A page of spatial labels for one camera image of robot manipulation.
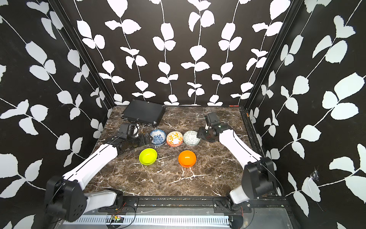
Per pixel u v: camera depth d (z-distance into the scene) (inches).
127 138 25.5
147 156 35.3
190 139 38.6
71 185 15.6
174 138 38.7
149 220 27.6
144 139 29.4
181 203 29.5
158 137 38.7
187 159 34.1
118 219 27.9
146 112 44.2
